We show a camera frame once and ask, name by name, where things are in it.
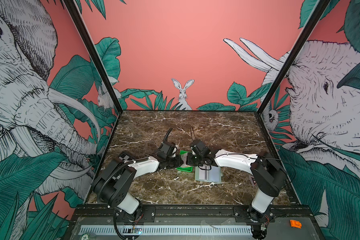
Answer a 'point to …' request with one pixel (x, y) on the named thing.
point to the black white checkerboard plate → (125, 157)
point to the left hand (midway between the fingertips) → (185, 160)
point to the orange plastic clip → (294, 223)
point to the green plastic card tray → (189, 169)
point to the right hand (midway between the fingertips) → (183, 161)
